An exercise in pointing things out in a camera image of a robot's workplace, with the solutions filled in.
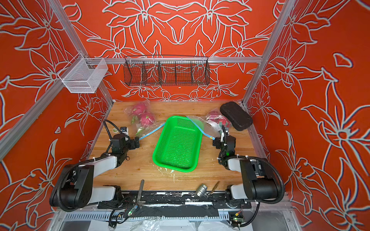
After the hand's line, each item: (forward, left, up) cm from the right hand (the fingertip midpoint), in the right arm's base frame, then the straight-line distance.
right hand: (223, 134), depth 92 cm
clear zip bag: (+7, +7, +2) cm, 10 cm away
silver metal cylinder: (-33, +16, -3) cm, 37 cm away
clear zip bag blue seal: (+1, +55, +1) cm, 55 cm away
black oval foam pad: (+17, -16, -5) cm, 24 cm away
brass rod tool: (-30, +8, -6) cm, 32 cm away
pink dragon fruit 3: (+13, +4, +3) cm, 14 cm away
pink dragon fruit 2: (+9, +51, +5) cm, 52 cm away
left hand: (-2, +61, -1) cm, 61 cm away
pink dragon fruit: (+19, +59, +4) cm, 63 cm away
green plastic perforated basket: (-6, +30, -5) cm, 31 cm away
